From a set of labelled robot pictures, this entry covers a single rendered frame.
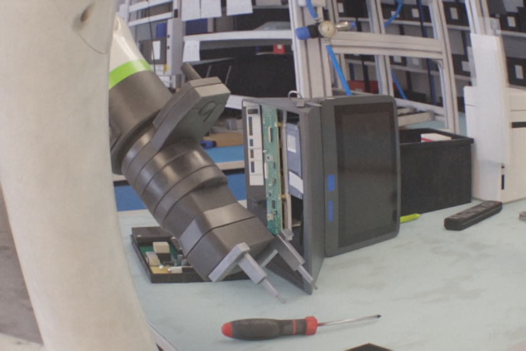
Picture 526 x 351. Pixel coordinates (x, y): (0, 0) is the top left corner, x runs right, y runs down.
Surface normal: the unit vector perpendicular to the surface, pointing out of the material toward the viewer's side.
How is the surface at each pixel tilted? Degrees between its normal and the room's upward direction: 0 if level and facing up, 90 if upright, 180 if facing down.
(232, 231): 45
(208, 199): 54
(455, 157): 90
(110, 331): 103
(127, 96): 58
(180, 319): 0
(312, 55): 90
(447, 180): 90
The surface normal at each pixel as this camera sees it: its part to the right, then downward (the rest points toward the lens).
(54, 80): 0.44, 0.48
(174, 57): 0.36, 0.11
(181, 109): -0.33, -0.13
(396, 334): -0.05, -0.99
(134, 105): 0.01, -0.41
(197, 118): 0.61, 0.73
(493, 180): -0.93, 0.10
